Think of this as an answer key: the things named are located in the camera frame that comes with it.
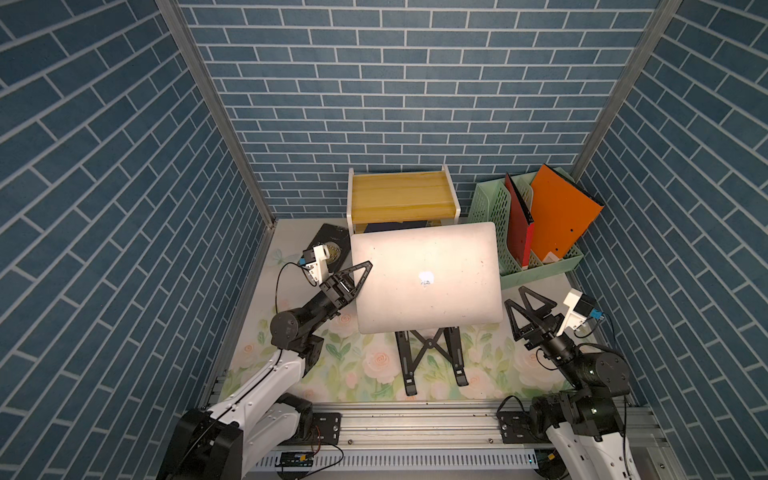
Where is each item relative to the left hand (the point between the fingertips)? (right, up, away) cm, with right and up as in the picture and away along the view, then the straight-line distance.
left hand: (379, 277), depth 59 cm
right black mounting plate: (+33, -39, +14) cm, 53 cm away
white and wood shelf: (+4, +20, +23) cm, 31 cm away
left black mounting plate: (-14, -40, +14) cm, 45 cm away
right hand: (+29, -5, +3) cm, 30 cm away
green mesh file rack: (+59, +31, +40) cm, 78 cm away
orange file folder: (+51, +16, +26) cm, 60 cm away
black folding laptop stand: (+20, -25, +23) cm, 39 cm away
